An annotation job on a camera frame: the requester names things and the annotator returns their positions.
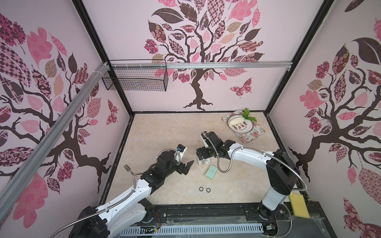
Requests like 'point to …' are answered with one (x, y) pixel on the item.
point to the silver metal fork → (128, 168)
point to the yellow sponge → (298, 205)
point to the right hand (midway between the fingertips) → (203, 150)
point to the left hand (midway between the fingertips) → (186, 159)
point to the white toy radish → (245, 115)
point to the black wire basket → (138, 75)
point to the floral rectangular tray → (256, 131)
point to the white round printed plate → (244, 127)
